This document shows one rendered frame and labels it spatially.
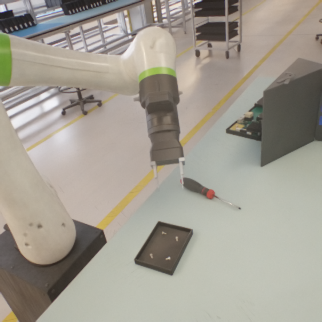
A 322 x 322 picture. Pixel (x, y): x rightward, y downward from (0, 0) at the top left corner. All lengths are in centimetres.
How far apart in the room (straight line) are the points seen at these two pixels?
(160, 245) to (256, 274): 19
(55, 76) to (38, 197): 28
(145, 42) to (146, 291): 53
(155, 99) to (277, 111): 31
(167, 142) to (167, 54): 21
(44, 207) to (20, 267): 37
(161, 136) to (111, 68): 24
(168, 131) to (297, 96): 33
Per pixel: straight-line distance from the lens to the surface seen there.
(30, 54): 77
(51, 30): 446
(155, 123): 71
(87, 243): 102
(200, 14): 537
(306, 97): 89
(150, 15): 753
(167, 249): 66
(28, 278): 101
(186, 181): 78
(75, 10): 551
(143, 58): 77
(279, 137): 87
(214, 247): 66
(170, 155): 70
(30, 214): 70
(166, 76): 74
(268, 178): 83
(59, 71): 79
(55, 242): 75
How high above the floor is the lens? 150
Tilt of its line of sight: 32 degrees down
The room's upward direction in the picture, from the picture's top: 10 degrees counter-clockwise
